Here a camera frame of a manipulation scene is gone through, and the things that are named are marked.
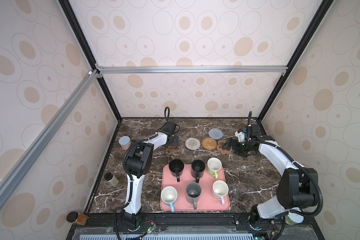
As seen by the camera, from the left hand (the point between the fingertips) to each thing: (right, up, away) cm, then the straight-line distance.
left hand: (176, 137), depth 104 cm
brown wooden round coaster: (-3, -7, -1) cm, 7 cm away
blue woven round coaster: (+29, +2, +6) cm, 30 cm away
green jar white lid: (+57, -37, -33) cm, 76 cm away
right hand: (+33, -6, -15) cm, 36 cm away
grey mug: (+11, -28, -22) cm, 38 cm away
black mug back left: (+1, -17, -16) cm, 23 cm away
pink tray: (+18, -34, -23) cm, 45 cm away
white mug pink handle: (+25, -27, -24) cm, 44 cm away
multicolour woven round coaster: (+12, -4, +1) cm, 12 cm away
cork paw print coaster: (+32, -9, -3) cm, 34 cm away
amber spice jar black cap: (-43, -35, -36) cm, 66 cm away
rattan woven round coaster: (+23, -4, 0) cm, 23 cm away
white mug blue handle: (-3, -31, -23) cm, 38 cm away
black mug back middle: (+14, -19, -15) cm, 27 cm away
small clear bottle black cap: (-35, -21, -23) cm, 47 cm away
